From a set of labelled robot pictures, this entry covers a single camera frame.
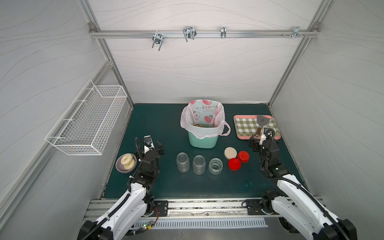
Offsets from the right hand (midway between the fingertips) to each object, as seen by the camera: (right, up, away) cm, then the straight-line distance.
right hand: (264, 136), depth 80 cm
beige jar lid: (-16, -12, +13) cm, 23 cm away
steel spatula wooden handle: (+11, +8, +28) cm, 31 cm away
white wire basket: (-89, +6, -13) cm, 90 cm away
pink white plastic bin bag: (-32, +10, +15) cm, 37 cm away
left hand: (-64, -4, +1) cm, 64 cm away
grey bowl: (-81, -18, +4) cm, 83 cm away
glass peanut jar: (-26, -19, +8) cm, 33 cm away
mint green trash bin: (-30, -6, +15) cm, 34 cm away
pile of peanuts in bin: (-36, +5, +17) cm, 40 cm away
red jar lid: (-14, -17, +7) cm, 24 cm away
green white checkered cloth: (+1, +4, +27) cm, 28 cm away
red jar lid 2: (-8, -14, +10) cm, 19 cm away
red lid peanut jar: (-44, -13, -2) cm, 46 cm away
